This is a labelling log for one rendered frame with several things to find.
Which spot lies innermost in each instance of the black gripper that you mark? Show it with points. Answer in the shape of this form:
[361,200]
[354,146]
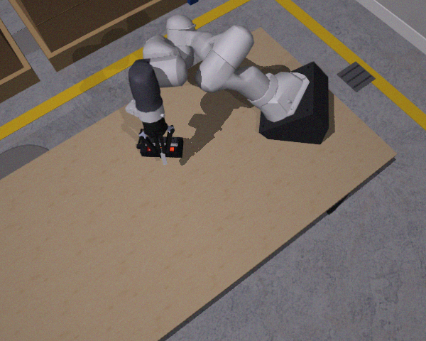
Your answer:
[154,130]

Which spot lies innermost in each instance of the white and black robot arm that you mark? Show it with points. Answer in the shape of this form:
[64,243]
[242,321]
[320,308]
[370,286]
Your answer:
[277,96]

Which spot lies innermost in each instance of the black power strip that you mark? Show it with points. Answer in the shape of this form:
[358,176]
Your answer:
[175,151]

